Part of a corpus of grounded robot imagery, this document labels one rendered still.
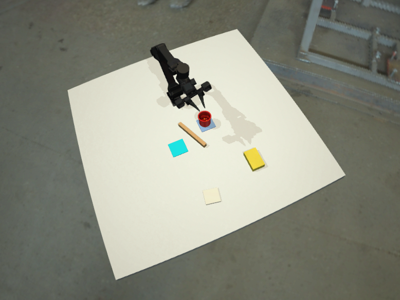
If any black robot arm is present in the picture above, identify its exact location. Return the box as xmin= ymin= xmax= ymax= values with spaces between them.
xmin=150 ymin=43 xmax=197 ymax=106

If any yellow rectangular block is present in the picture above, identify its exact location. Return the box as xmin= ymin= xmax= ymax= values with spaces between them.
xmin=243 ymin=148 xmax=265 ymax=171

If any tan wooden plank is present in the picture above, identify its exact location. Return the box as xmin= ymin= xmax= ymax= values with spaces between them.
xmin=178 ymin=122 xmax=207 ymax=148

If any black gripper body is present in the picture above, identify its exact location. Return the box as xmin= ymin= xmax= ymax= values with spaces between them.
xmin=175 ymin=81 xmax=212 ymax=109

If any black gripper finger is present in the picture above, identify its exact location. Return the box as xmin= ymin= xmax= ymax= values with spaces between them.
xmin=197 ymin=91 xmax=205 ymax=108
xmin=185 ymin=98 xmax=200 ymax=111

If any red cup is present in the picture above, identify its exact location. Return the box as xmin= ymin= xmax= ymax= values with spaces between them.
xmin=198 ymin=110 xmax=211 ymax=127

